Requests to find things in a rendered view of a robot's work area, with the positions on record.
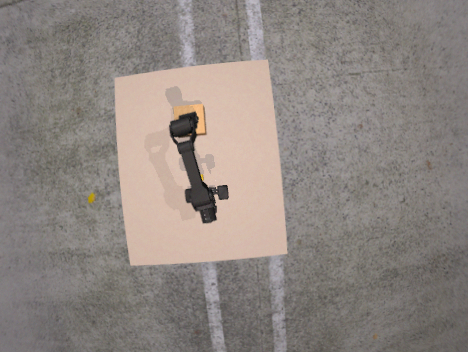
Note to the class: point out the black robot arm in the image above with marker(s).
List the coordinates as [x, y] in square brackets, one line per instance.
[201, 199]

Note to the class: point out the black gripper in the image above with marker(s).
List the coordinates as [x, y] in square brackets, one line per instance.
[222, 192]

